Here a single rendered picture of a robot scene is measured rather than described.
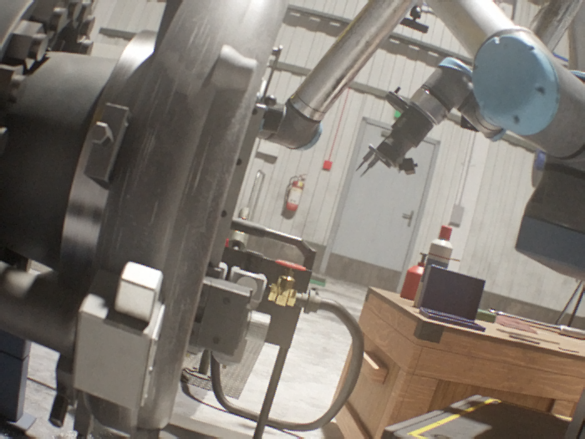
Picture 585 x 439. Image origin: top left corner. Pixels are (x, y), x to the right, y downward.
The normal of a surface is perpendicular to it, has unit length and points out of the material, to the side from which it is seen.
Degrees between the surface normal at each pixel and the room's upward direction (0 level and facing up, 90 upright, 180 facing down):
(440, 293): 83
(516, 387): 90
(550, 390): 90
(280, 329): 90
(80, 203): 103
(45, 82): 54
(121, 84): 60
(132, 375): 112
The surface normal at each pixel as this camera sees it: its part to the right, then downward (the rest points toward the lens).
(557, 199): -0.48, -0.49
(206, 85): 0.18, -0.25
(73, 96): 0.15, -0.48
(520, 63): -0.74, -0.15
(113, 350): -0.03, 0.39
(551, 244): -0.44, -0.12
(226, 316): 0.07, 0.07
